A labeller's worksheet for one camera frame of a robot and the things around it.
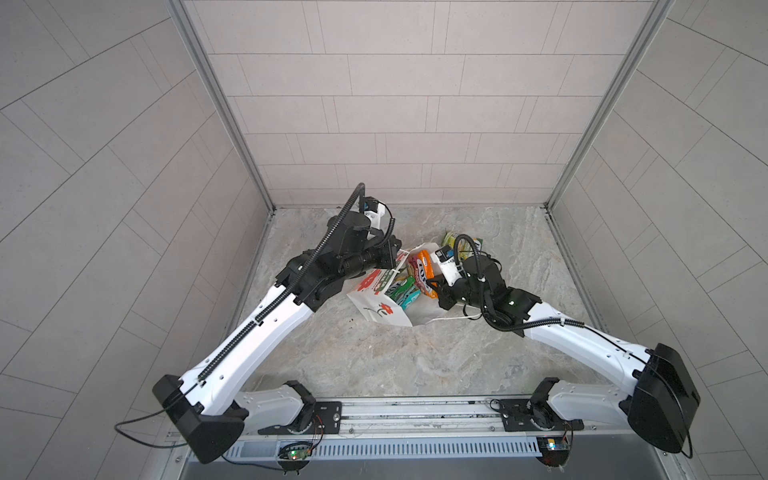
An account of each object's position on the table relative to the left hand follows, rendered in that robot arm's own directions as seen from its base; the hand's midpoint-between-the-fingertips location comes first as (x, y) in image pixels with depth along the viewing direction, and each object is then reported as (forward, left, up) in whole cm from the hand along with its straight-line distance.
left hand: (410, 242), depth 64 cm
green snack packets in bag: (-1, +1, -22) cm, 22 cm away
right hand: (-1, -5, -17) cm, 17 cm away
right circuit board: (-35, -34, -33) cm, 59 cm away
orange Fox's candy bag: (+2, -4, -15) cm, 15 cm away
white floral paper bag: (-3, +10, -16) cm, 19 cm away
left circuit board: (-36, +24, -28) cm, 52 cm away
